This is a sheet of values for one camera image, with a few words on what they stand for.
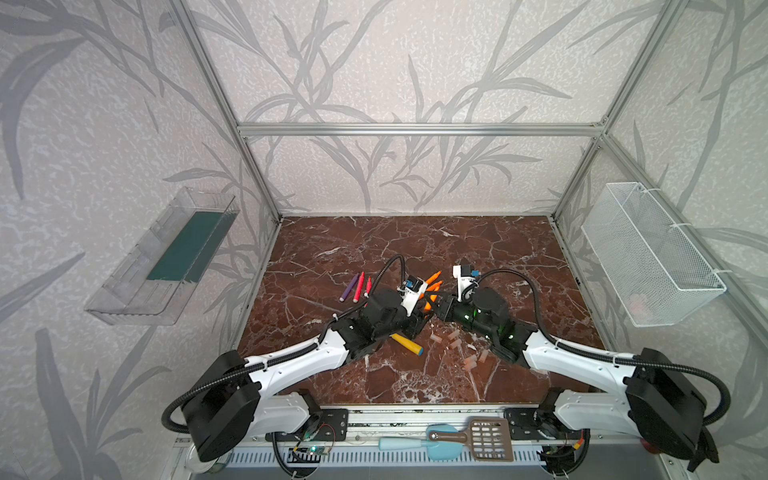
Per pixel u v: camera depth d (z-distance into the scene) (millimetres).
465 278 717
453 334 884
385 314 607
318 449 707
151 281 637
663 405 411
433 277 1018
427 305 758
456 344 867
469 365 829
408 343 864
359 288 989
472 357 845
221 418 402
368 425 753
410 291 680
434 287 763
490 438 723
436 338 886
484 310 606
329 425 724
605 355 481
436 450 707
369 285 992
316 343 521
